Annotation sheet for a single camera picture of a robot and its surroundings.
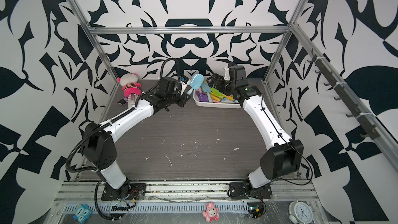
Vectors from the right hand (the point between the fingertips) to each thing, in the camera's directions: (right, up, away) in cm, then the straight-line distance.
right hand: (211, 79), depth 78 cm
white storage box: (-1, -8, +30) cm, 31 cm away
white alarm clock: (+37, -57, -12) cm, 69 cm away
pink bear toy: (-1, -57, -12) cm, 58 cm away
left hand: (-13, -6, +7) cm, 16 cm away
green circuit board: (+19, -59, -7) cm, 63 cm away
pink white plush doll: (-55, +2, +32) cm, 64 cm away
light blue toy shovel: (-8, -1, +7) cm, 10 cm away
